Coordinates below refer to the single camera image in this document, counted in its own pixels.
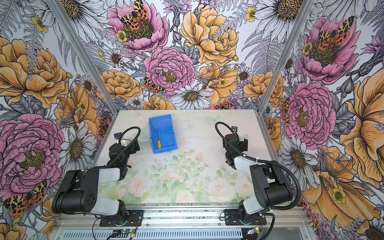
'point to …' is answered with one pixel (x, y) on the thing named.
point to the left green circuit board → (127, 231)
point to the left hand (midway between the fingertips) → (129, 143)
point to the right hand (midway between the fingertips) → (237, 142)
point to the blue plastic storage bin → (163, 125)
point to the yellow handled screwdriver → (159, 141)
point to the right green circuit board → (250, 232)
